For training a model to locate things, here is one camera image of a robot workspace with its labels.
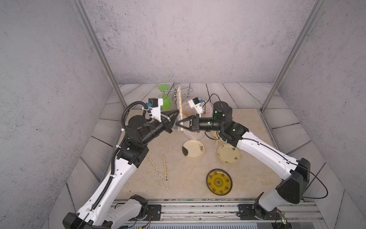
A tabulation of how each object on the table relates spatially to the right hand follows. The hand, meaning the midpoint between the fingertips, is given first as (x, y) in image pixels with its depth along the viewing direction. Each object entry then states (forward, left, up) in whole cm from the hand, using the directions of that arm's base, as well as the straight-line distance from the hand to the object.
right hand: (177, 125), depth 59 cm
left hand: (+5, -1, +2) cm, 6 cm away
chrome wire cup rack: (+55, 0, -26) cm, 60 cm away
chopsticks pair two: (-10, +9, -40) cm, 42 cm away
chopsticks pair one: (+2, +19, -40) cm, 45 cm away
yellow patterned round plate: (-9, -21, -41) cm, 47 cm away
